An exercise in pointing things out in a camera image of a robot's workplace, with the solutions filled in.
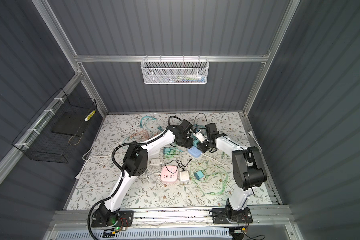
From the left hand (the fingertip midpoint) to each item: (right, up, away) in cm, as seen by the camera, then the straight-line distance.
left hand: (190, 145), depth 98 cm
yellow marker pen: (-57, +19, -16) cm, 62 cm away
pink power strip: (-13, -15, -12) cm, 24 cm away
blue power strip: (+2, -4, -4) cm, 6 cm away
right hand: (+8, 0, -2) cm, 8 cm away
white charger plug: (-4, -17, -13) cm, 22 cm away
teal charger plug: (+4, -16, -12) cm, 20 cm away
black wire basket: (-69, +9, -26) cm, 74 cm away
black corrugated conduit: (-30, -6, -38) cm, 49 cm away
